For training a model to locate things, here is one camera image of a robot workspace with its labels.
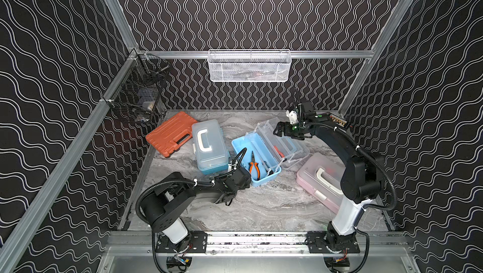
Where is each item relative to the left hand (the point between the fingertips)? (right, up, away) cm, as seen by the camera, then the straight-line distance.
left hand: (240, 174), depth 91 cm
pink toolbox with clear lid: (+35, +2, -11) cm, 36 cm away
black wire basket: (-53, +38, +4) cm, 65 cm away
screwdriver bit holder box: (+59, +28, +22) cm, 69 cm away
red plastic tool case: (-39, +18, +10) cm, 44 cm away
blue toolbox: (-14, +13, -2) cm, 20 cm away
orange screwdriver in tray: (+19, +11, -3) cm, 22 cm away
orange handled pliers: (+8, +4, +4) cm, 10 cm away
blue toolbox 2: (+14, +10, +4) cm, 18 cm away
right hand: (+20, +20, 0) cm, 29 cm away
